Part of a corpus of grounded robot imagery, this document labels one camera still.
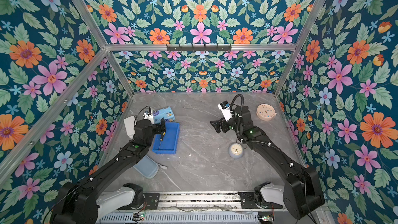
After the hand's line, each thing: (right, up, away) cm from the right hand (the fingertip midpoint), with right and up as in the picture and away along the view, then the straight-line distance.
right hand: (218, 115), depth 80 cm
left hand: (-34, 0, +2) cm, 34 cm away
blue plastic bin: (-30, -19, +13) cm, 38 cm away
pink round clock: (+34, +1, +24) cm, 42 cm away
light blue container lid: (-38, -28, +1) cm, 47 cm away
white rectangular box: (-57, -6, +19) cm, 60 cm away
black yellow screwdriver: (-34, -15, +13) cm, 40 cm away
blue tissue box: (-34, +1, +21) cm, 40 cm away
